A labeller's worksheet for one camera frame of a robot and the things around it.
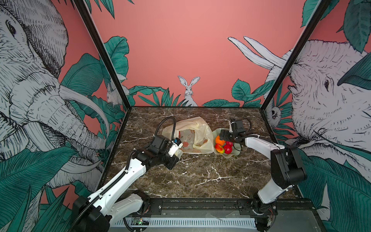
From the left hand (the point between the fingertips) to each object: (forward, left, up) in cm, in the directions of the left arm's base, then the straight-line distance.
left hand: (178, 158), depth 77 cm
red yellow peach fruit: (+9, -26, -9) cm, 29 cm away
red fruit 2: (+12, -33, -9) cm, 36 cm away
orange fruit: (+14, -26, -7) cm, 30 cm away
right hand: (+20, -31, -6) cm, 37 cm away
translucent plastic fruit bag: (+20, -11, -10) cm, 25 cm away
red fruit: (+9, -32, -9) cm, 34 cm away
